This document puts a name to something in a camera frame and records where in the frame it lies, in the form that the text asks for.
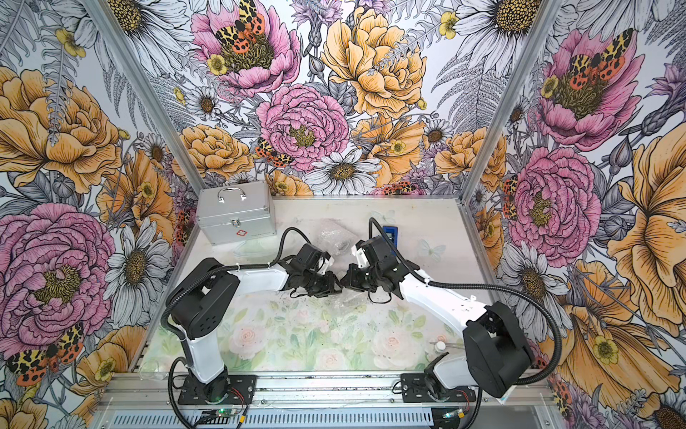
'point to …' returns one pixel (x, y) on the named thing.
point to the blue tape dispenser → (392, 232)
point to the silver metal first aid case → (236, 213)
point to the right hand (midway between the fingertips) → (341, 288)
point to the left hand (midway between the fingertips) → (339, 297)
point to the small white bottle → (439, 347)
